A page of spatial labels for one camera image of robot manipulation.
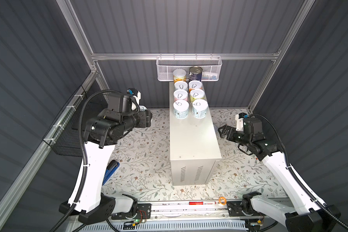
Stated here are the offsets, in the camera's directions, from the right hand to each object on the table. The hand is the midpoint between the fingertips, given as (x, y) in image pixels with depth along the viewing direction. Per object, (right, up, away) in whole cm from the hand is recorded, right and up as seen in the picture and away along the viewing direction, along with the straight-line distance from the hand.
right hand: (227, 131), depth 76 cm
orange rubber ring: (-1, -37, +1) cm, 37 cm away
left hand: (-41, +8, -14) cm, 44 cm away
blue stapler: (-66, -21, +9) cm, 69 cm away
